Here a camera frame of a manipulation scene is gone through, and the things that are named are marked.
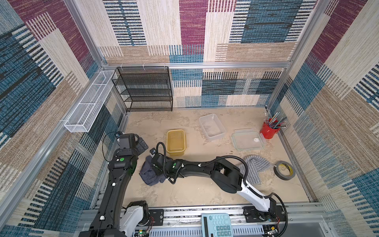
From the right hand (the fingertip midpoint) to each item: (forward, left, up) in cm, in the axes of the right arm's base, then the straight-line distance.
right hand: (160, 164), depth 92 cm
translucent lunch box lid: (+17, -57, 0) cm, 60 cm away
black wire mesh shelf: (+49, +14, +20) cm, 55 cm away
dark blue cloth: (-7, +5, +3) cm, 10 cm away
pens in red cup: (+24, -74, +10) cm, 79 cm away
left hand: (+2, +10, +19) cm, 21 cm away
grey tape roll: (-9, -69, +2) cm, 70 cm away
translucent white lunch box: (+27, -35, +1) cm, 44 cm away
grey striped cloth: (-3, -57, +3) cm, 57 cm away
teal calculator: (-31, -31, +2) cm, 44 cm away
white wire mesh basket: (+7, +32, +35) cm, 48 cm away
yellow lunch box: (+13, -9, +4) cm, 17 cm away
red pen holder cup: (+20, -71, +4) cm, 74 cm away
